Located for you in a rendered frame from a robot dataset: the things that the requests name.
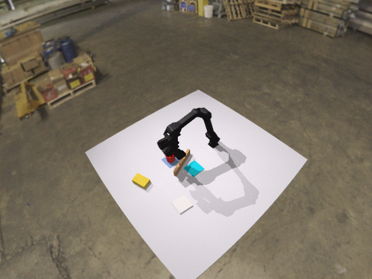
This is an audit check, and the yellow block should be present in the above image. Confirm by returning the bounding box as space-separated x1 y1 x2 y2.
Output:
132 173 151 189

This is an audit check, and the wooden plank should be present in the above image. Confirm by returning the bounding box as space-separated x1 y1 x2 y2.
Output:
173 149 190 176

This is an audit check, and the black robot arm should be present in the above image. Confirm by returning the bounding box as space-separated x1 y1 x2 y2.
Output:
157 108 220 157

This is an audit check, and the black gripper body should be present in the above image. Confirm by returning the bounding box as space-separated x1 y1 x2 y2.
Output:
170 142 186 160

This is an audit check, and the white flat square pad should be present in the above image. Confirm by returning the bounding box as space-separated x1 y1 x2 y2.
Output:
171 195 193 214

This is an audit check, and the red cup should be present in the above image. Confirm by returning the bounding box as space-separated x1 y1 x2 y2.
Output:
166 154 175 163

